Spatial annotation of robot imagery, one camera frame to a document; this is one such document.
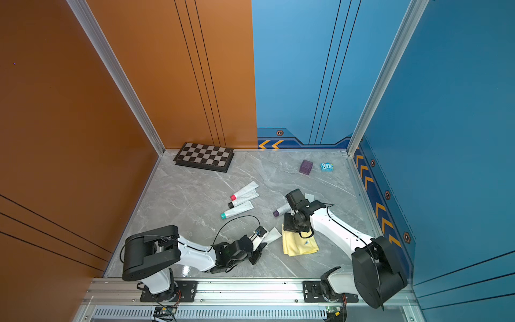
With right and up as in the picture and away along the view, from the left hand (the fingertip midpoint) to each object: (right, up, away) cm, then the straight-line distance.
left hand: (265, 243), depth 85 cm
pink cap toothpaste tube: (-7, +22, +17) cm, 29 cm away
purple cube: (+22, +33, +21) cm, 44 cm away
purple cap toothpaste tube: (+3, +4, -2) cm, 5 cm away
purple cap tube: (+8, +12, +8) cm, 16 cm away
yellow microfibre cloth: (+12, +1, -6) cm, 13 cm away
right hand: (+9, +7, 0) cm, 12 cm away
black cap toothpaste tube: (-10, +17, +13) cm, 24 cm away
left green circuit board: (-37, -20, -13) cm, 44 cm away
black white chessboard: (-34, +39, +28) cm, 59 cm away
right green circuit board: (+24, -19, -16) cm, 35 cm away
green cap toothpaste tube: (-10, +13, +11) cm, 20 cm away
